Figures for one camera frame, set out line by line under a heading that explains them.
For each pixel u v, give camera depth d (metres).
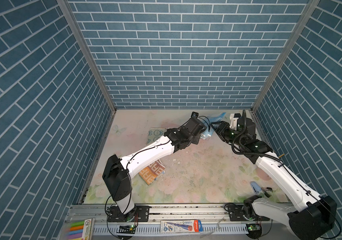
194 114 0.67
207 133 0.75
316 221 0.39
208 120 0.68
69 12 0.72
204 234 0.69
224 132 0.67
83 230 0.68
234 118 0.70
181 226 0.70
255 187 0.81
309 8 0.71
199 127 0.58
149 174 0.84
